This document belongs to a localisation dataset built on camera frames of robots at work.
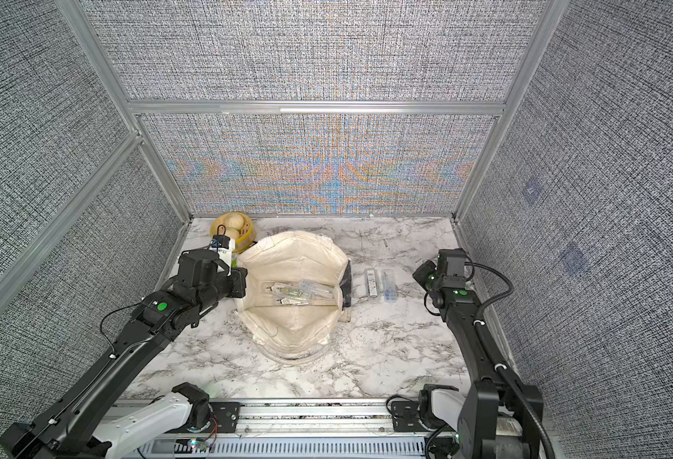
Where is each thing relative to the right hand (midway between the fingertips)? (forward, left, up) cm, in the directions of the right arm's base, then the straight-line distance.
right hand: (420, 260), depth 84 cm
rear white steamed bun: (+27, +63, -12) cm, 69 cm away
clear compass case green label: (-3, +36, -14) cm, 39 cm away
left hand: (-7, +47, +7) cm, 48 cm away
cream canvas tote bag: (-18, +37, -11) cm, 42 cm away
